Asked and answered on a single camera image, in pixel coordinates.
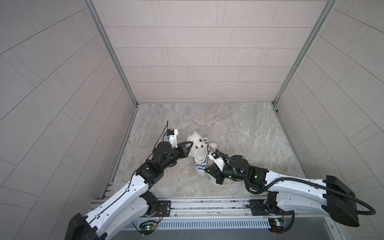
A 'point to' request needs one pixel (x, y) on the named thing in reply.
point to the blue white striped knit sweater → (202, 165)
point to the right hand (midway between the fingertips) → (205, 174)
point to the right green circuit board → (276, 225)
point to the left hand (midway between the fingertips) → (196, 143)
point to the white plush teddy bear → (200, 150)
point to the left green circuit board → (147, 227)
